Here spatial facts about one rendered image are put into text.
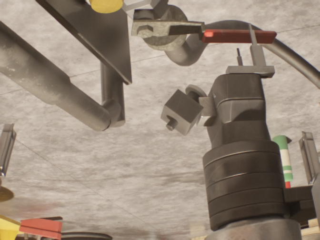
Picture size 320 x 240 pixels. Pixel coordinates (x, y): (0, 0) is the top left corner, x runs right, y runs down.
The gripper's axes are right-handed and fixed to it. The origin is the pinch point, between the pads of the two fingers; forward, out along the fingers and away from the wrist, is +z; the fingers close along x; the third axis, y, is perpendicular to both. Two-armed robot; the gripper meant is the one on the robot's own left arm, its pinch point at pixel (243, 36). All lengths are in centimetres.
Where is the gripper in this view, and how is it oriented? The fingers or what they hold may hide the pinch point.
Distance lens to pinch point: 55.6
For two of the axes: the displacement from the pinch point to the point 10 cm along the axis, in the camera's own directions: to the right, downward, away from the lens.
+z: -0.9, -9.1, 3.9
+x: -1.2, 4.0, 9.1
